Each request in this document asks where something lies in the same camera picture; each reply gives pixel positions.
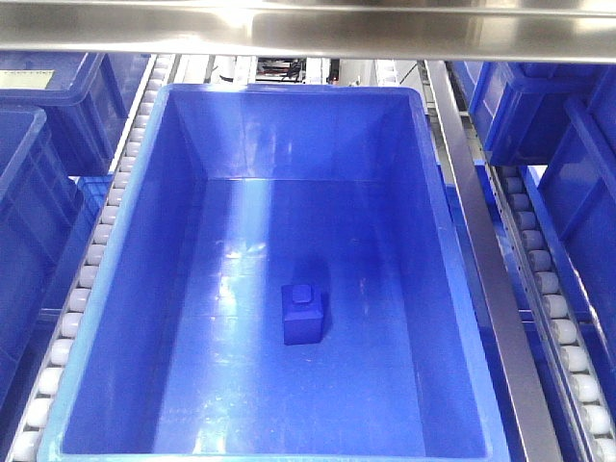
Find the large blue plastic bin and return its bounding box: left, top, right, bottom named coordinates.
left=37, top=82, right=510, bottom=462

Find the blue plastic box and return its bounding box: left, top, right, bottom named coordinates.
left=280, top=282, right=329, bottom=347

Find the row of blue bins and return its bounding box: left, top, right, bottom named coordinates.
left=0, top=50, right=616, bottom=462

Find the steel roller rack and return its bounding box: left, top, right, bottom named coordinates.
left=0, top=0, right=616, bottom=462

